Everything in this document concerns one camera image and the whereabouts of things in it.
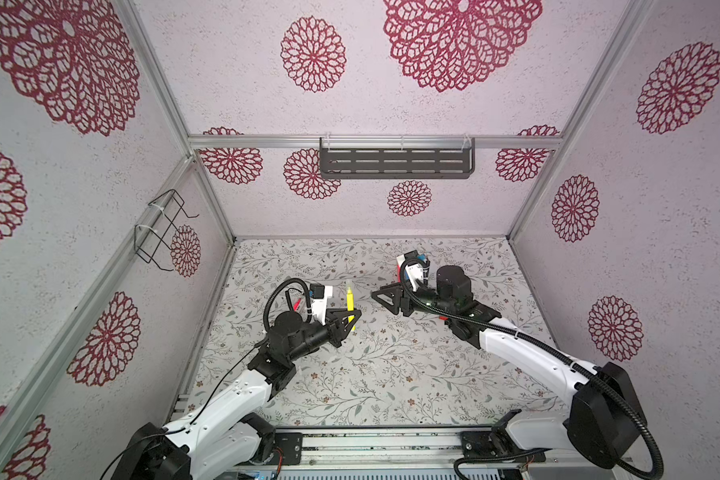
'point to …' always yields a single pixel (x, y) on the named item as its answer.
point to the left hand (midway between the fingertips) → (358, 317)
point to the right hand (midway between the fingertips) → (377, 288)
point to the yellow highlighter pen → (350, 296)
